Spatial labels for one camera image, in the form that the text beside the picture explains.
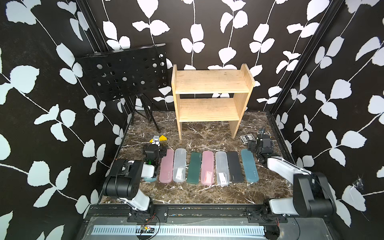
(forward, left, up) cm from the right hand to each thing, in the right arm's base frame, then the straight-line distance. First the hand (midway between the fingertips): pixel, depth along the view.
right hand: (258, 138), depth 92 cm
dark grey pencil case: (-14, +15, -11) cm, 23 cm away
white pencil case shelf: (-14, +49, -9) cm, 52 cm away
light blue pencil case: (-23, +66, -10) cm, 71 cm away
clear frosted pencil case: (-16, +23, -10) cm, 30 cm away
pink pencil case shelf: (-19, +57, -7) cm, 60 cm away
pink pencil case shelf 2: (-19, +33, -8) cm, 39 cm away
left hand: (-1, +66, -3) cm, 66 cm away
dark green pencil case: (-18, +40, -9) cm, 45 cm away
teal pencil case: (-14, +6, -9) cm, 18 cm away
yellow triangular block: (+6, +64, -8) cm, 64 cm away
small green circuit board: (-47, +62, -10) cm, 79 cm away
